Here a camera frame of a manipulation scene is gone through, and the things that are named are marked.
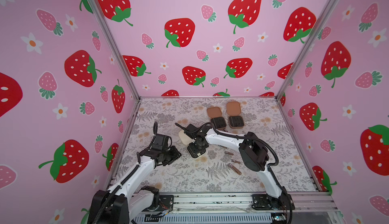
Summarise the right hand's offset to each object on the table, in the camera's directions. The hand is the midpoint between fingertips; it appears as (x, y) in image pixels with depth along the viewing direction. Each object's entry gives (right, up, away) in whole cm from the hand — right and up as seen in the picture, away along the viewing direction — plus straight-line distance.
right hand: (193, 153), depth 91 cm
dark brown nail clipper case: (+29, +26, +22) cm, 45 cm away
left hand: (-7, +1, -6) cm, 9 cm away
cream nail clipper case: (+1, +3, -9) cm, 10 cm away
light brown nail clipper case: (+15, +24, +21) cm, 35 cm away
